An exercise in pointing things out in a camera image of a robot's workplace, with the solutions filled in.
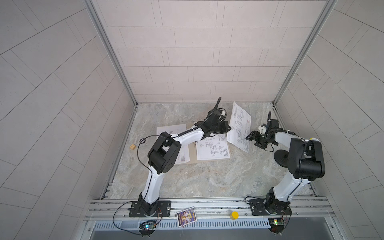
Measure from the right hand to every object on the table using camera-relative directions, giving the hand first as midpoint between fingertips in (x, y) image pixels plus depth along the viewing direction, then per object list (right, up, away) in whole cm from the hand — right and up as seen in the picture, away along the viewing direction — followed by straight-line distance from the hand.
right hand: (250, 138), depth 96 cm
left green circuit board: (-56, -33, -31) cm, 72 cm away
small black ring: (-71, -2, -1) cm, 71 cm away
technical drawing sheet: (-42, -9, -7) cm, 44 cm away
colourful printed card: (-39, -32, -28) cm, 57 cm away
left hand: (-12, +9, -9) cm, 17 cm away
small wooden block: (-74, -4, -5) cm, 75 cm away
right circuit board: (+3, -35, -28) cm, 45 cm away
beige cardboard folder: (-37, -7, -6) cm, 38 cm away
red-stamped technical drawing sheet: (-9, +3, -5) cm, 11 cm away
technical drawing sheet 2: (-22, -5, -2) cm, 23 cm away
